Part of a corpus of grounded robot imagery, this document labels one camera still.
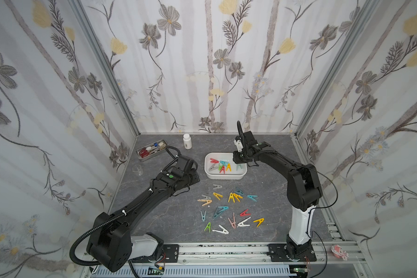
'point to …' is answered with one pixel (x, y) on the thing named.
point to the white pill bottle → (187, 141)
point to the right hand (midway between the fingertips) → (237, 154)
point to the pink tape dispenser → (337, 251)
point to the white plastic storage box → (215, 175)
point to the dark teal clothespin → (239, 191)
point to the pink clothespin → (233, 224)
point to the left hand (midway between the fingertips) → (199, 175)
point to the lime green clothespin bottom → (208, 226)
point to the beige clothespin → (208, 201)
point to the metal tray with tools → (149, 150)
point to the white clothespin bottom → (225, 230)
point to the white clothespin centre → (241, 223)
